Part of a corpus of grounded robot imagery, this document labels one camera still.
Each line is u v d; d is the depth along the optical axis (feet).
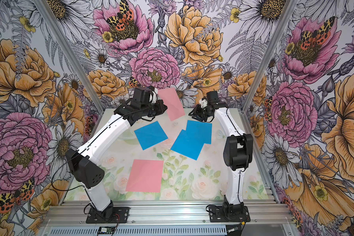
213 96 2.50
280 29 2.59
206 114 2.60
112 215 2.32
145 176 2.99
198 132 3.49
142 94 1.93
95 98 3.78
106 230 2.30
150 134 3.46
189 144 3.39
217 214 2.41
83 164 1.45
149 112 2.18
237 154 1.77
